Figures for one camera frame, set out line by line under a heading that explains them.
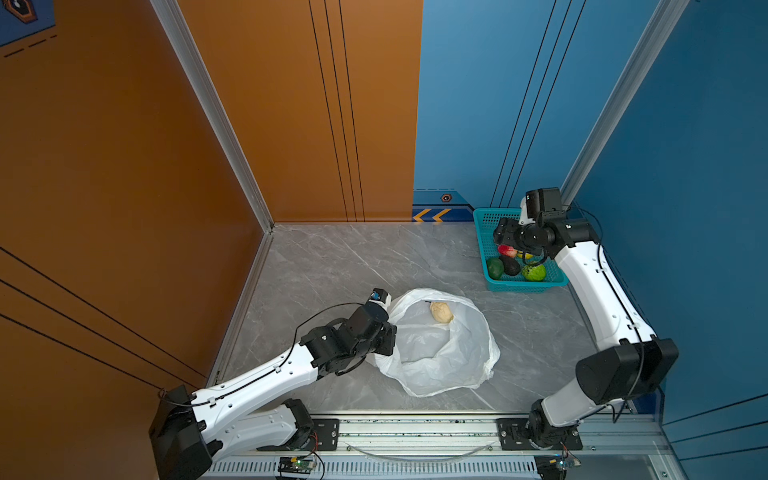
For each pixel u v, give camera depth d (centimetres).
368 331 56
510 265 102
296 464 71
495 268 101
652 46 74
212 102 85
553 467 71
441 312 89
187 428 39
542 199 59
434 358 83
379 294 68
